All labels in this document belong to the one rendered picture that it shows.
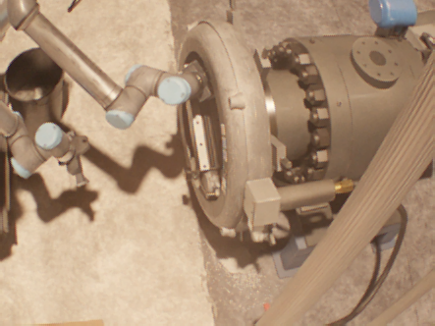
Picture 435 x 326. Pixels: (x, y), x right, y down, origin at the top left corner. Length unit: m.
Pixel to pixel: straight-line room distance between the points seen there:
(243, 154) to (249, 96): 0.17
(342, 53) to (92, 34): 1.52
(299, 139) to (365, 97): 0.30
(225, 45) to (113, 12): 1.49
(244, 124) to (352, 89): 0.45
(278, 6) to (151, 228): 1.51
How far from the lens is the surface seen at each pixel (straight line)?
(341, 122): 2.30
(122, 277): 2.79
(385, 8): 2.49
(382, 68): 2.38
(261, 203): 2.06
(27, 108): 2.85
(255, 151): 2.10
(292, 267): 2.87
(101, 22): 3.53
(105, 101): 2.09
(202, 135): 2.44
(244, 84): 2.10
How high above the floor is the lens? 2.62
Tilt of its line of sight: 58 degrees down
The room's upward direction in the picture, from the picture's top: 17 degrees clockwise
